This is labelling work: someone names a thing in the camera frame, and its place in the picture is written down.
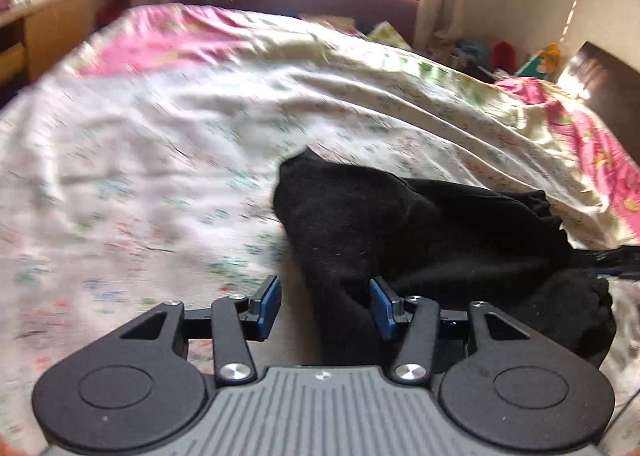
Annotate black pants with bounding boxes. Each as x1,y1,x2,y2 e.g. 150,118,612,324
273,151,639,366

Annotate white floral bed sheet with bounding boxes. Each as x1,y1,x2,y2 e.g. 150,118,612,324
0,25,640,452

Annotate pink yellow floral quilt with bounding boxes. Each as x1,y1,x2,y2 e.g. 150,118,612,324
78,4,639,245

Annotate red cloth in corner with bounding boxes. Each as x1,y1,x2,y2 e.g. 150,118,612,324
489,40,518,75

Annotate colourful cartoon bag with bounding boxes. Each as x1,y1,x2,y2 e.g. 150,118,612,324
515,44,562,79

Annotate papers on bench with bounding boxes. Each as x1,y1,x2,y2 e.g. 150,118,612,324
298,13,411,50

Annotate dark wooden headboard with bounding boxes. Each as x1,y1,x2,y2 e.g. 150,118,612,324
556,42,640,163

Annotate wooden side cabinet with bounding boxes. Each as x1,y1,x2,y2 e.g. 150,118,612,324
1,0,93,86

